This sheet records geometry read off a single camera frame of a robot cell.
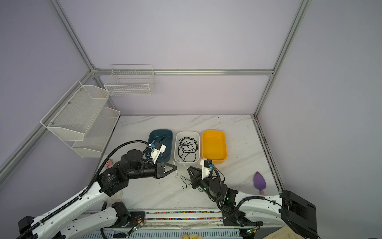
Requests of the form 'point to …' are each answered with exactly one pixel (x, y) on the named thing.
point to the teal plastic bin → (165, 137)
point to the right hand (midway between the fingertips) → (187, 169)
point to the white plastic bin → (178, 135)
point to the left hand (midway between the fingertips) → (175, 169)
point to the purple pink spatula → (259, 182)
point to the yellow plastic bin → (214, 146)
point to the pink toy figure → (109, 163)
